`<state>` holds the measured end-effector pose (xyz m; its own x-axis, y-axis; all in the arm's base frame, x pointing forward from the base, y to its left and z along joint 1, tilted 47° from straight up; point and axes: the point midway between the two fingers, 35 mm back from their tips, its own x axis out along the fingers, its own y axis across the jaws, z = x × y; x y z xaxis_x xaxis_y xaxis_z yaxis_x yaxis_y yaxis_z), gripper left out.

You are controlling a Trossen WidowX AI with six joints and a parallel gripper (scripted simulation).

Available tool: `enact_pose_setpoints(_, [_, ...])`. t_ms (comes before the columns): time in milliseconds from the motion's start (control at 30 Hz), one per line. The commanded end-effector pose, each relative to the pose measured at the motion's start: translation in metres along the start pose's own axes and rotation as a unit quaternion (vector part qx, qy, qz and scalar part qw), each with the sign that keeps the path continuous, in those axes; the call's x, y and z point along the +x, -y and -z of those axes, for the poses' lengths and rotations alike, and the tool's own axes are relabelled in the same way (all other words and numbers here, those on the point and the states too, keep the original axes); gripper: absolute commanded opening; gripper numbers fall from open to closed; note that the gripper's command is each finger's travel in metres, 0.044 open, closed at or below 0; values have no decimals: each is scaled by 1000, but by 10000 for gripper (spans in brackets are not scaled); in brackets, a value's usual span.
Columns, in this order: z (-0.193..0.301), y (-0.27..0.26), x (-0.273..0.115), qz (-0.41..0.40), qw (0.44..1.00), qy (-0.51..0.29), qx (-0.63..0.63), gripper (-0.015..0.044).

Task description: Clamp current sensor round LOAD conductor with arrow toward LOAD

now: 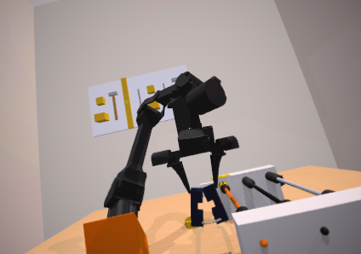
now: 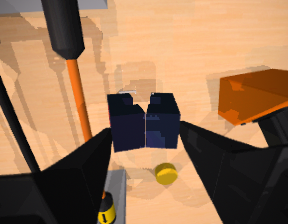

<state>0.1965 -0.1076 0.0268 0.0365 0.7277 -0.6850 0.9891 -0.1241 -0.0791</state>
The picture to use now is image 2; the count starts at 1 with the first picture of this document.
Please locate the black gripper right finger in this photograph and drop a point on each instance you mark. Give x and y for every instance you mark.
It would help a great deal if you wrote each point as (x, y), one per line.
(238, 177)

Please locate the yellow cylinder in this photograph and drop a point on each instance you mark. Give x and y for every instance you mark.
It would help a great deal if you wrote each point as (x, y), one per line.
(166, 174)

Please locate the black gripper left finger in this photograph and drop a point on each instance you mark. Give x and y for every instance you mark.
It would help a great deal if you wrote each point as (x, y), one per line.
(68, 192)

